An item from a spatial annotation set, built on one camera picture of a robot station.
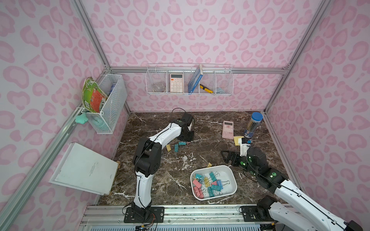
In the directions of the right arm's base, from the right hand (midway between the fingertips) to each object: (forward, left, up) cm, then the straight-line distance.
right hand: (225, 152), depth 77 cm
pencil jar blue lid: (+45, -35, -21) cm, 60 cm away
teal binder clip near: (-8, +14, -15) cm, 22 cm away
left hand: (+17, +20, -10) cm, 28 cm away
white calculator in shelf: (+42, +29, +13) cm, 53 cm away
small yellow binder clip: (0, +7, -17) cm, 18 cm away
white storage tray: (-5, 0, -17) cm, 17 cm away
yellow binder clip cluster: (-11, +10, -15) cm, 21 cm away
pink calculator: (+28, -8, -17) cm, 33 cm away
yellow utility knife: (+43, +9, +9) cm, 45 cm away
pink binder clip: (-16, +15, -14) cm, 26 cm away
